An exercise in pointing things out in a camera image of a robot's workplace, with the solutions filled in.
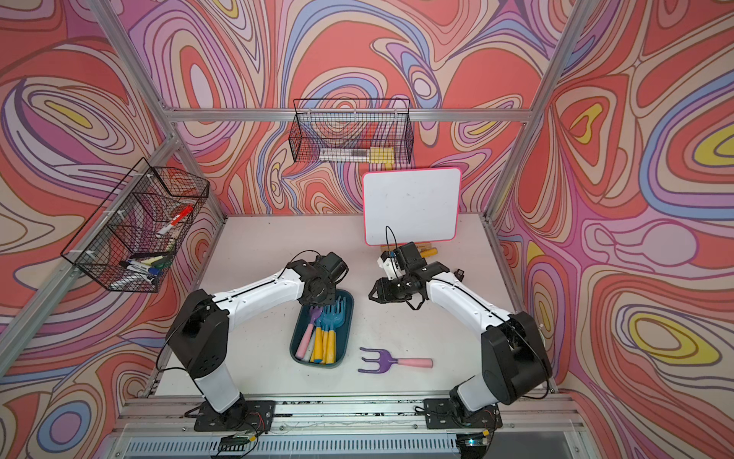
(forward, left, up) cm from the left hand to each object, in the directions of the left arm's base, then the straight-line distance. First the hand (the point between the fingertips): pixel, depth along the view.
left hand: (328, 299), depth 89 cm
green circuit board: (-36, +22, -8) cm, 43 cm away
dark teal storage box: (-8, +7, -1) cm, 11 cm away
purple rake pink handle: (-17, -18, -6) cm, 25 cm away
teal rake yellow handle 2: (-8, +1, -4) cm, 9 cm away
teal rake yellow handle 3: (-4, -2, -2) cm, 5 cm away
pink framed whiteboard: (+30, -28, +12) cm, 43 cm away
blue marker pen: (-3, +45, +22) cm, 50 cm away
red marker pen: (+11, +40, +25) cm, 48 cm away
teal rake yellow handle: (-13, +2, -2) cm, 14 cm away
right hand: (-3, -16, +4) cm, 17 cm away
